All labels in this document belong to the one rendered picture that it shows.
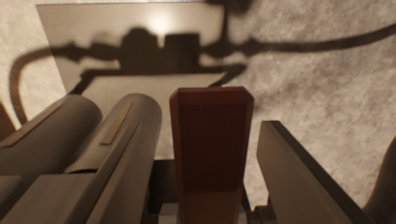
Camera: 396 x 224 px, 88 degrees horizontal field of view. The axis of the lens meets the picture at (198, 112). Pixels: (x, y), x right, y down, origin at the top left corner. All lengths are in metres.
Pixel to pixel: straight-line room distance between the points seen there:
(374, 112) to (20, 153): 0.82
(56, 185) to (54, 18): 0.46
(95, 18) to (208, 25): 0.26
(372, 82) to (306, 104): 0.18
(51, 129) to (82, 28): 0.34
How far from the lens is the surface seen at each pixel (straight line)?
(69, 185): 0.19
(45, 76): 0.67
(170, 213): 0.17
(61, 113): 0.31
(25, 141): 0.27
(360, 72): 0.72
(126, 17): 0.54
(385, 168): 0.28
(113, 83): 0.59
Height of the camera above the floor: 0.53
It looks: 61 degrees down
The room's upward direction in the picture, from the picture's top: 176 degrees clockwise
